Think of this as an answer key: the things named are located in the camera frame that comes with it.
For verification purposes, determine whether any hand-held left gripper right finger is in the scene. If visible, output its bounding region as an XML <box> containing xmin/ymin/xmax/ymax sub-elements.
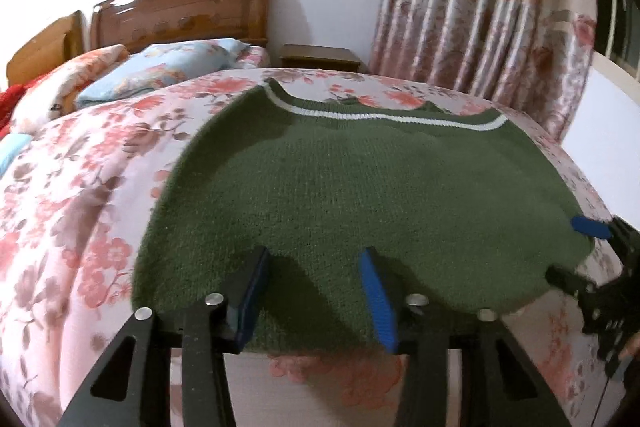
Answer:
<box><xmin>360</xmin><ymin>247</ymin><xmax>571</xmax><ymax>427</ymax></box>

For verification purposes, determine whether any white orange floral pillow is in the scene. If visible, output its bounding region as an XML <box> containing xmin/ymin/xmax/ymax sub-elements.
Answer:
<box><xmin>10</xmin><ymin>44</ymin><xmax>131</xmax><ymax>135</ymax></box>

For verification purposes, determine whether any person's right hand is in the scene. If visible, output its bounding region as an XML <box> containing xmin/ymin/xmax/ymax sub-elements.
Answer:
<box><xmin>619</xmin><ymin>332</ymin><xmax>640</xmax><ymax>364</ymax></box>

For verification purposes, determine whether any window with white bars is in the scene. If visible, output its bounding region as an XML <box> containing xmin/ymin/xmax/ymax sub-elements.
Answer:
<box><xmin>592</xmin><ymin>0</ymin><xmax>640</xmax><ymax>82</ymax></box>

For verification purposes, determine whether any red blanket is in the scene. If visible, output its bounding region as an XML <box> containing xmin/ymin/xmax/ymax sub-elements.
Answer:
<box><xmin>0</xmin><ymin>84</ymin><xmax>26</xmax><ymax>140</ymax></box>

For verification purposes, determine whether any light blue floral pillow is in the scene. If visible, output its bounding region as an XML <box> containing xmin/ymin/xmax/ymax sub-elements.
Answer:
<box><xmin>75</xmin><ymin>38</ymin><xmax>251</xmax><ymax>102</ymax></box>

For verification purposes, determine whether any pink floral curtain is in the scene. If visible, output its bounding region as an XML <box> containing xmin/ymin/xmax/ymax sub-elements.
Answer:
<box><xmin>367</xmin><ymin>0</ymin><xmax>598</xmax><ymax>142</ymax></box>

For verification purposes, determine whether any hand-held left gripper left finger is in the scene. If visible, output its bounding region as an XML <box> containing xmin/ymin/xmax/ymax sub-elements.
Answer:
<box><xmin>60</xmin><ymin>246</ymin><xmax>273</xmax><ymax>427</ymax></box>

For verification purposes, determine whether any pink floral bed quilt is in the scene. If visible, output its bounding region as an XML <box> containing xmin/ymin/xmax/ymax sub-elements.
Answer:
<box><xmin>0</xmin><ymin>67</ymin><xmax>626</xmax><ymax>427</ymax></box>

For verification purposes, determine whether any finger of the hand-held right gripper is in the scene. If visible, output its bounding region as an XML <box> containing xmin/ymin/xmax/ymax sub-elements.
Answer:
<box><xmin>545</xmin><ymin>266</ymin><xmax>601</xmax><ymax>305</ymax></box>
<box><xmin>571</xmin><ymin>214</ymin><xmax>640</xmax><ymax>268</ymax></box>

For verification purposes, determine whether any light wooden headboard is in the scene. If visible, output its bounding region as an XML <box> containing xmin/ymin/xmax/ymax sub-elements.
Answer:
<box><xmin>6</xmin><ymin>10</ymin><xmax>86</xmax><ymax>80</ymax></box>

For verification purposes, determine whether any wooden nightstand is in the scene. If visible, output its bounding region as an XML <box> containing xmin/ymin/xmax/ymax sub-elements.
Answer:
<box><xmin>279</xmin><ymin>44</ymin><xmax>362</xmax><ymax>72</ymax></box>

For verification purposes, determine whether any dark carved wooden headboard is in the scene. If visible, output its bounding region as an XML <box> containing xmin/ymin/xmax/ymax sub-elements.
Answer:
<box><xmin>90</xmin><ymin>0</ymin><xmax>273</xmax><ymax>58</ymax></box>

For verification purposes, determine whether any green knit sweater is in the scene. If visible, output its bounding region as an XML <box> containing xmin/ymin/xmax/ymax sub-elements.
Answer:
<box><xmin>131</xmin><ymin>78</ymin><xmax>596</xmax><ymax>354</ymax></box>

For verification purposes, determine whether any blue and pink pillow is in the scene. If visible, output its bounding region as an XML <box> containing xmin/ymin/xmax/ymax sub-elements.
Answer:
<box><xmin>0</xmin><ymin>133</ymin><xmax>32</xmax><ymax>172</ymax></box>

